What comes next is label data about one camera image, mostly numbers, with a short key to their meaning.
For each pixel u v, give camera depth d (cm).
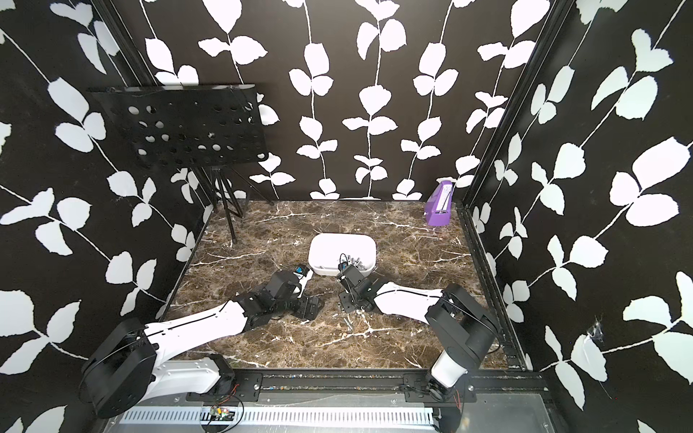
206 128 78
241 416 68
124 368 41
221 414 71
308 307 75
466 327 45
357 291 69
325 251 98
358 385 76
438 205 107
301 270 76
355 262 101
